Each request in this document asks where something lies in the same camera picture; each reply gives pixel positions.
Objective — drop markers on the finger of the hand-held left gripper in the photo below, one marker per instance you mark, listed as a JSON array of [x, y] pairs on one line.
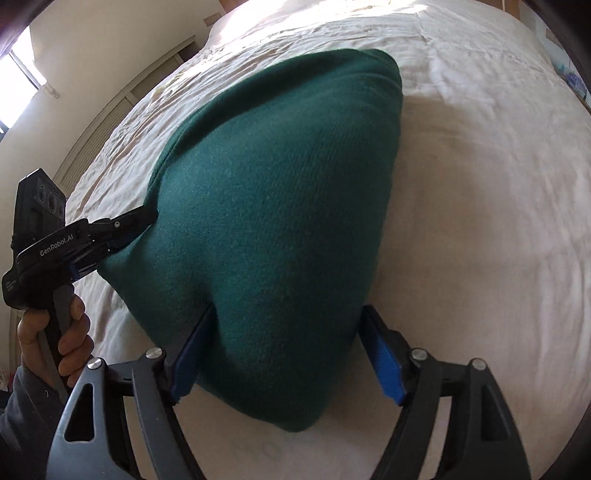
[[111, 251], [129, 221]]

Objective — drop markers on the person's left hand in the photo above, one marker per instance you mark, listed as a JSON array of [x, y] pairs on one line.
[[78, 341]]

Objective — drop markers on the wooden nightstand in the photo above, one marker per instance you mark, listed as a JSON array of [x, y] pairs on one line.
[[561, 55]]

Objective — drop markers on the low white wall cabinet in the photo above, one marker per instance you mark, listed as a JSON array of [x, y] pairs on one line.
[[115, 106]]

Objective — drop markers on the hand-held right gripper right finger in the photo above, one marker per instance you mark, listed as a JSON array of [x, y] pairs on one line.
[[383, 364]]

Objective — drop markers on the person's left forearm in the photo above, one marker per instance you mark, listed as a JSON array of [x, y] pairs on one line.
[[23, 415]]

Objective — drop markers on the bed with beige sheet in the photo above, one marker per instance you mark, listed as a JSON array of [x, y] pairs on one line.
[[485, 230]]

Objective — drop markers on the green knit sweater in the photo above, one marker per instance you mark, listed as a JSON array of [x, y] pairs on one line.
[[286, 221]]

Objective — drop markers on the window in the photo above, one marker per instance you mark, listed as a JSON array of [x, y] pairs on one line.
[[23, 78]]

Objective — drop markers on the wall switch plate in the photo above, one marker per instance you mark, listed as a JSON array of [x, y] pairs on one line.
[[211, 18]]

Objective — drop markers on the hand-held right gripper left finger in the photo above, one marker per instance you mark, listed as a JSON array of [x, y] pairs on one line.
[[189, 364]]

